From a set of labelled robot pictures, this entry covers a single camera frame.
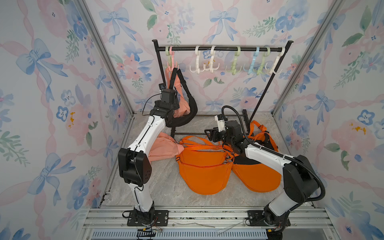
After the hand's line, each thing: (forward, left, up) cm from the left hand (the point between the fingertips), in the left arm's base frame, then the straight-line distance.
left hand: (169, 99), depth 86 cm
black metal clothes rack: (+5, -57, +4) cm, 57 cm away
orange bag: (-27, -21, -29) cm, 45 cm away
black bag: (0, -4, -18) cm, 18 cm away
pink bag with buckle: (-14, +5, -29) cm, 32 cm away
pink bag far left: (+1, -8, -7) cm, 11 cm away
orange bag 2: (-14, -18, -31) cm, 39 cm away
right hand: (-12, -24, -11) cm, 29 cm away
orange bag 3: (-35, -49, -26) cm, 66 cm away
